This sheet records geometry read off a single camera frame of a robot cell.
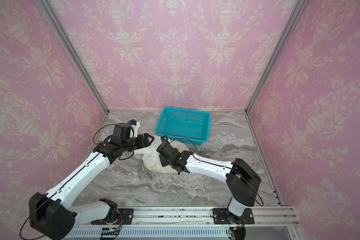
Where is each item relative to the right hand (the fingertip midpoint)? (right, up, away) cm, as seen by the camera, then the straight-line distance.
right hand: (164, 154), depth 83 cm
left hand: (-7, +9, -4) cm, 12 cm away
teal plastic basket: (+11, +16, +29) cm, 35 cm away
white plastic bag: (-7, -2, -1) cm, 7 cm away
